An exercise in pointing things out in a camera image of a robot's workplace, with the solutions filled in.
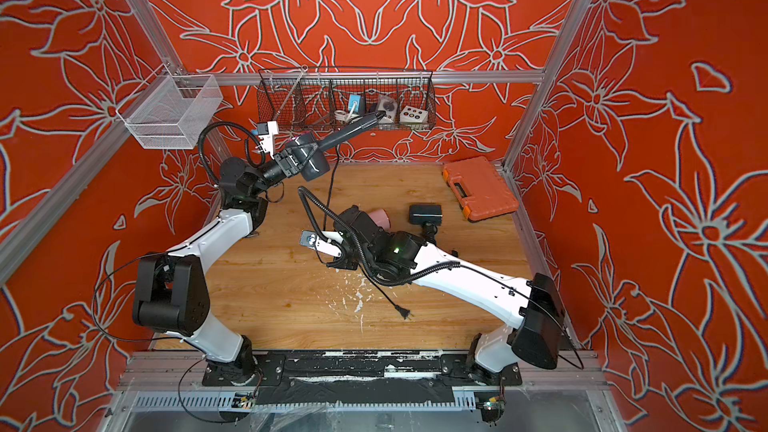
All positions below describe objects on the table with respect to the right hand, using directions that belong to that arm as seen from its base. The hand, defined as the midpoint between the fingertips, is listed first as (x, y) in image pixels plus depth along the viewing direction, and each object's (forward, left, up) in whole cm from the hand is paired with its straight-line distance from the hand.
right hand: (323, 229), depth 70 cm
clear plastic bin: (+38, +52, +8) cm, 65 cm away
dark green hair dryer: (+18, -28, -19) cm, 39 cm away
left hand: (+16, +2, +12) cm, 20 cm away
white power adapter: (+42, -15, +7) cm, 45 cm away
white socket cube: (+42, -23, +3) cm, 48 cm away
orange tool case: (+33, -48, -22) cm, 62 cm away
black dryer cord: (-11, -20, -26) cm, 35 cm away
